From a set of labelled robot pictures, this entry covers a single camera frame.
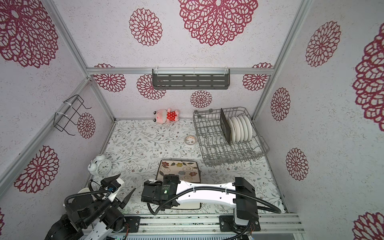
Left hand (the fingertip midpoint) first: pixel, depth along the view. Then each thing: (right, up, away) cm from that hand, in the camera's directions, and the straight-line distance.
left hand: (126, 184), depth 68 cm
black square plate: (+28, +4, +10) cm, 30 cm away
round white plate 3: (+64, +26, +27) cm, 74 cm away
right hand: (+21, +3, +4) cm, 21 cm away
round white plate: (+59, +26, +27) cm, 70 cm away
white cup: (-26, -7, +10) cm, 29 cm away
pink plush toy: (+8, +36, +47) cm, 60 cm away
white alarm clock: (-22, +5, +16) cm, 27 cm away
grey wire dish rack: (+45, +25, +46) cm, 69 cm away
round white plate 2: (+61, +27, +27) cm, 72 cm away
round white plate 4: (+67, +26, +27) cm, 77 cm away
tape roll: (+29, +19, +41) cm, 54 cm away
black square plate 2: (+51, +28, +25) cm, 63 cm away
